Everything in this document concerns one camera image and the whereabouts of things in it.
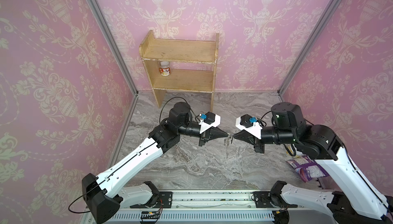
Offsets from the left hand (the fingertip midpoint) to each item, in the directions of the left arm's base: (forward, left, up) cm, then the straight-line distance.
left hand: (225, 136), depth 57 cm
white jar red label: (+52, +33, -9) cm, 62 cm away
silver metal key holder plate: (-1, -1, -3) cm, 3 cm away
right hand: (+1, -4, 0) cm, 4 cm away
